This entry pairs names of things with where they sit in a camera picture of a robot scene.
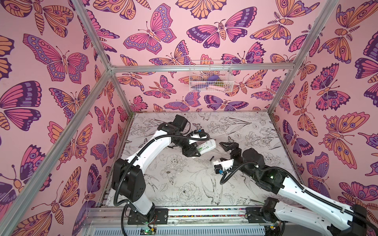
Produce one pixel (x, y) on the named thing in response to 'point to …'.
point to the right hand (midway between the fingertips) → (224, 144)
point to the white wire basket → (199, 71)
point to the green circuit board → (146, 231)
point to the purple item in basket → (213, 77)
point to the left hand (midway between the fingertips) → (198, 148)
